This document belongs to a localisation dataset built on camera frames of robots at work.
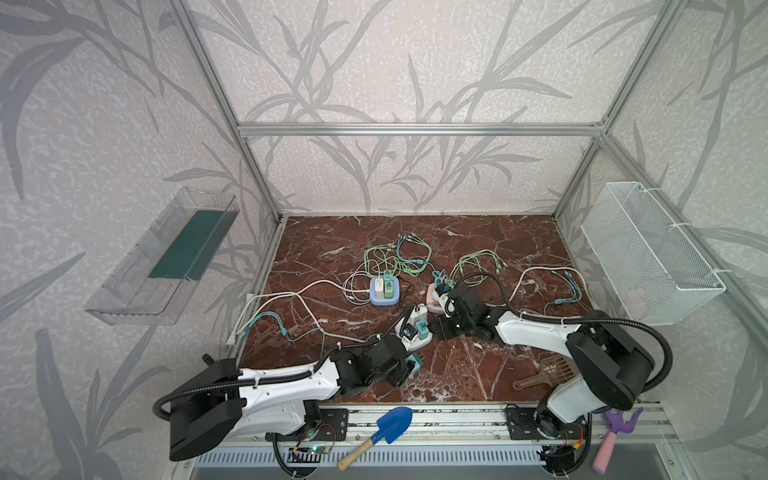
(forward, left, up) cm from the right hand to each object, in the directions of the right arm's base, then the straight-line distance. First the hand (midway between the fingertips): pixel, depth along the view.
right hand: (434, 316), depth 90 cm
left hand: (-11, +8, +2) cm, 14 cm away
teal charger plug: (-6, +4, +5) cm, 9 cm away
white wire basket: (-5, -44, +31) cm, 54 cm away
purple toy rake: (-28, -44, -2) cm, 52 cm away
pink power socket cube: (+4, +1, +2) cm, 4 cm away
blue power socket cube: (+5, +15, 0) cm, 16 cm away
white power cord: (+20, -44, -4) cm, 49 cm away
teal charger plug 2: (-13, +6, 0) cm, 14 cm away
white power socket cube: (-11, +7, +16) cm, 21 cm away
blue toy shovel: (-29, +13, -2) cm, 31 cm away
